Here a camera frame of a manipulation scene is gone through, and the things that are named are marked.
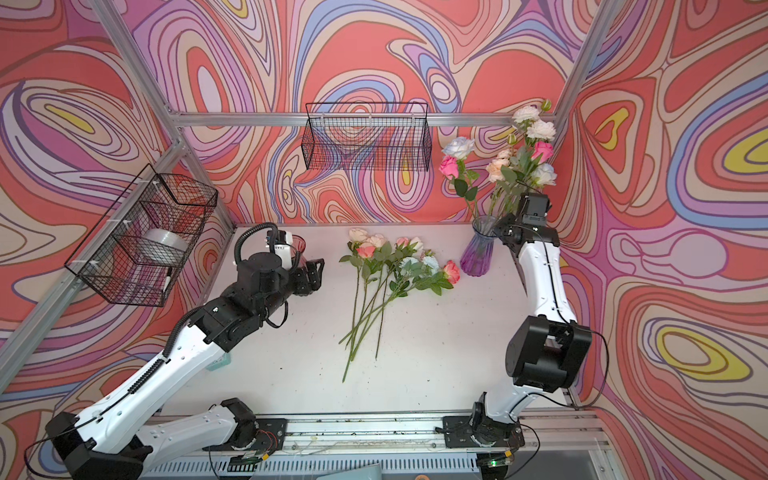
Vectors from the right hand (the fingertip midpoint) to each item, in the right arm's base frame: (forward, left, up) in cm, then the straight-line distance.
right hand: (504, 234), depth 85 cm
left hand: (-13, +52, +7) cm, 54 cm away
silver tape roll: (-7, +90, +9) cm, 90 cm away
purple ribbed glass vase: (+5, +3, -16) cm, 17 cm away
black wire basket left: (-8, +97, +7) cm, 98 cm away
